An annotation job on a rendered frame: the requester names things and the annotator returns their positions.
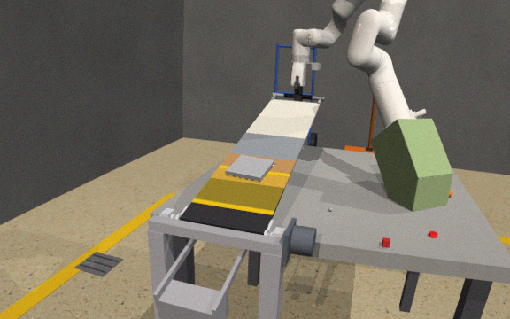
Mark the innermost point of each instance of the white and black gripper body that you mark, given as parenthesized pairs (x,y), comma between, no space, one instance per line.
(298,69)

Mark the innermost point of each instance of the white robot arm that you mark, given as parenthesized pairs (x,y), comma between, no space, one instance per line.
(371,26)

